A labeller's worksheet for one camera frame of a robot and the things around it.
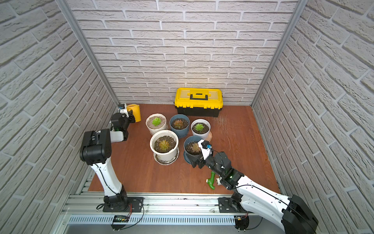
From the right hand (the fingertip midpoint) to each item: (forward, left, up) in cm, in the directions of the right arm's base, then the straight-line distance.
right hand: (195, 148), depth 76 cm
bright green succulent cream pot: (+24, +24, -5) cm, 34 cm away
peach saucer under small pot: (+17, -11, -17) cm, 26 cm away
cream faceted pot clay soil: (+18, +26, -6) cm, 32 cm away
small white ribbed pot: (+13, -6, -7) cm, 16 cm away
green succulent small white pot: (+18, -4, -6) cm, 20 cm away
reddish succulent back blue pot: (+22, +10, -7) cm, 25 cm away
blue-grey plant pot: (+17, +9, -10) cm, 22 cm away
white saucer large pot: (+1, +21, -17) cm, 27 cm away
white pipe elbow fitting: (-13, -12, -15) cm, 23 cm away
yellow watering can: (+36, +40, -4) cm, 54 cm away
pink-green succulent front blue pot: (+4, +1, -8) cm, 9 cm away
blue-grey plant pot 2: (-5, +4, 0) cm, 7 cm away
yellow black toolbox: (+36, -7, -1) cm, 37 cm away
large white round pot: (0, +14, -5) cm, 15 cm away
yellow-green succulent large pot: (+6, +18, -5) cm, 20 cm away
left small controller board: (-29, +41, -20) cm, 54 cm away
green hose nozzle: (-13, -8, -16) cm, 22 cm away
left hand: (+35, +47, -2) cm, 58 cm away
